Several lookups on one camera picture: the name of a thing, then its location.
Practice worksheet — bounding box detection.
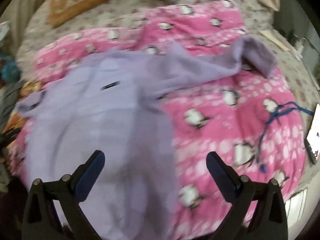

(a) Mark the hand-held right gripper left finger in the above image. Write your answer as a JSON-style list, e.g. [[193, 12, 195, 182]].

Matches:
[[22, 150, 105, 240]]

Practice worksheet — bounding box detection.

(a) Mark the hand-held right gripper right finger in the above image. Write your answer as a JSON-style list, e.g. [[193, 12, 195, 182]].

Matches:
[[205, 151, 289, 240]]

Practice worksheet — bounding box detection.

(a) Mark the lavender fleece garment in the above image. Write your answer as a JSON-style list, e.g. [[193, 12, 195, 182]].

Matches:
[[15, 36, 277, 240]]

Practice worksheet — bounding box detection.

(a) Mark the pink penguin print blanket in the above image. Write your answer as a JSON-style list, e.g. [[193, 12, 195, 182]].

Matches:
[[11, 0, 307, 240]]

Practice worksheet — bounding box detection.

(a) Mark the orange yellow printed cloth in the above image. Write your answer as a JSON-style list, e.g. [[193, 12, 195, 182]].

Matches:
[[5, 80, 43, 134]]

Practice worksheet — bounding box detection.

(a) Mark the smartphone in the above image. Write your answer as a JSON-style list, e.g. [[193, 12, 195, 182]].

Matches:
[[304, 102, 320, 165]]

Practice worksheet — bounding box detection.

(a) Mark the grey striped garment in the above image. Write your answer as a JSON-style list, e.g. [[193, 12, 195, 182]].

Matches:
[[0, 80, 25, 130]]

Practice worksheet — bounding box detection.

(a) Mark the blue plastic bag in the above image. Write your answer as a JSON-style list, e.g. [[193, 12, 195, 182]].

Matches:
[[0, 55, 21, 81]]

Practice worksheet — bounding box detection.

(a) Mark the light wooden strip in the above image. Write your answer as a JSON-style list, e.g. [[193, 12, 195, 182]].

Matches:
[[259, 30, 292, 53]]

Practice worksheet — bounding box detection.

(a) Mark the floral bed sheet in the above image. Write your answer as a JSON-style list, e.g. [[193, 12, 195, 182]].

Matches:
[[15, 0, 320, 205]]

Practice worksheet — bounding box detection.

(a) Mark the orange checkered cushion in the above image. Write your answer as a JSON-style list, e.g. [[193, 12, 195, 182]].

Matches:
[[49, 0, 118, 28]]

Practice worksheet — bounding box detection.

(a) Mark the beige curtain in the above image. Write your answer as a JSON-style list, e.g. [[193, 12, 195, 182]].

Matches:
[[7, 0, 58, 22]]

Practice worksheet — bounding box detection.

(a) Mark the blue cord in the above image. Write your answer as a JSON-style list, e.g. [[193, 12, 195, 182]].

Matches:
[[259, 102, 314, 173]]

